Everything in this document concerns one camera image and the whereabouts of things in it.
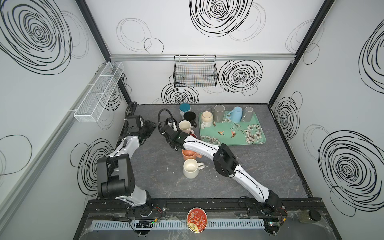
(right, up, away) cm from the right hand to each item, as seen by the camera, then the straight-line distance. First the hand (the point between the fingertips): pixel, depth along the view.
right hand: (170, 131), depth 98 cm
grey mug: (+33, +13, +4) cm, 35 cm away
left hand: (-8, +5, -6) cm, 11 cm away
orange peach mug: (+12, -12, -14) cm, 22 cm away
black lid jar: (+67, -35, -32) cm, 82 cm away
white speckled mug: (+14, -21, -11) cm, 27 cm away
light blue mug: (+46, +11, +7) cm, 47 cm away
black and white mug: (+14, +10, +2) cm, 17 cm away
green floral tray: (+42, -2, +4) cm, 42 cm away
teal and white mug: (+8, +16, +11) cm, 21 cm away
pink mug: (+10, +3, +1) cm, 11 cm away
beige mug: (+25, +8, +2) cm, 26 cm away
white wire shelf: (-35, +14, -26) cm, 46 cm away
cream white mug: (+15, -1, -4) cm, 15 cm away
